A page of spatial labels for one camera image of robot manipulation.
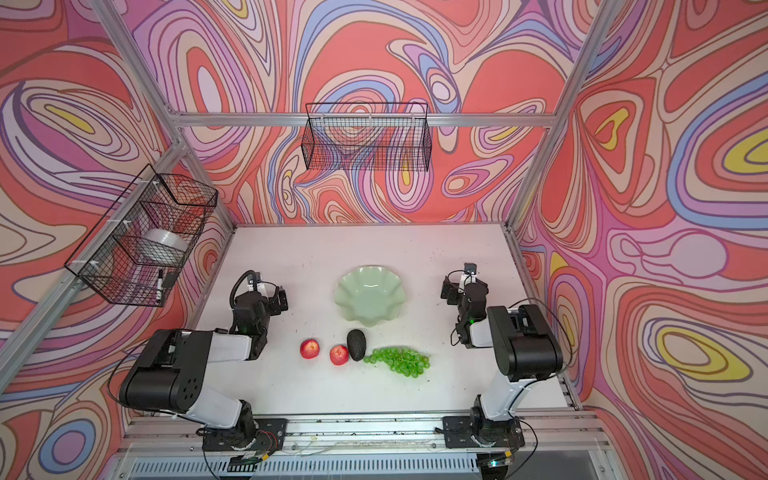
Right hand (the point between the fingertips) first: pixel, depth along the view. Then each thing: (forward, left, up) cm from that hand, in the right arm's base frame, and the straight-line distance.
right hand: (462, 282), depth 97 cm
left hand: (-1, +62, +3) cm, 62 cm away
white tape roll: (-2, +79, +28) cm, 84 cm away
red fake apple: (-21, +47, 0) cm, 52 cm away
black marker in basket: (-14, +80, +21) cm, 84 cm away
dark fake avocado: (-19, +34, -2) cm, 39 cm away
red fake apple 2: (-23, +39, 0) cm, 45 cm away
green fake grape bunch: (-25, +20, -1) cm, 32 cm away
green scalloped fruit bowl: (-1, +31, -5) cm, 31 cm away
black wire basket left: (-7, +84, +29) cm, 89 cm away
